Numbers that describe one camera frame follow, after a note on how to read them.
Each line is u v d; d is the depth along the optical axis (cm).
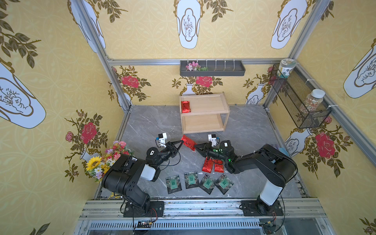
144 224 73
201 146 82
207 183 82
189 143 83
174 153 77
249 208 72
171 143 78
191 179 84
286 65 85
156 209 74
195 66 88
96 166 68
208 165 87
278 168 49
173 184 82
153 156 67
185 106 89
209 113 90
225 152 70
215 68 92
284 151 96
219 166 87
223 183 82
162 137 80
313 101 65
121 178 46
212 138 84
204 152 78
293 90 91
